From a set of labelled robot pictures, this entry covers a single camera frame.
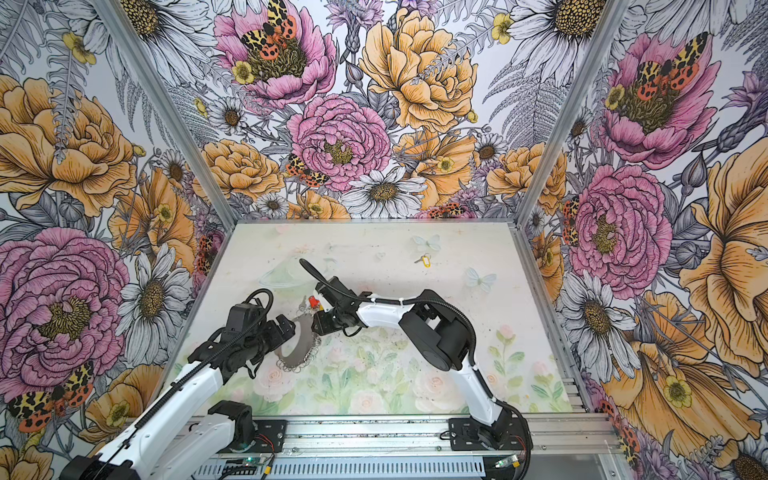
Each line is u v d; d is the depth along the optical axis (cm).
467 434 74
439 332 54
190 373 53
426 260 111
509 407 65
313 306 97
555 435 77
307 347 96
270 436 73
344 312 74
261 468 70
